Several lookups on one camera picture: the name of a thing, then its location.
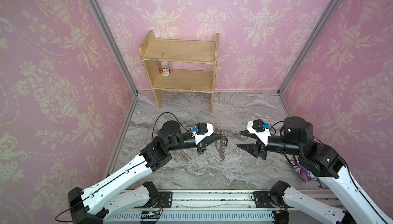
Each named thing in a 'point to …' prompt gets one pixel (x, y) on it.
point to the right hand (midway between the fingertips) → (240, 137)
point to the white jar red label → (165, 69)
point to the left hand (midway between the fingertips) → (221, 137)
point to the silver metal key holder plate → (220, 144)
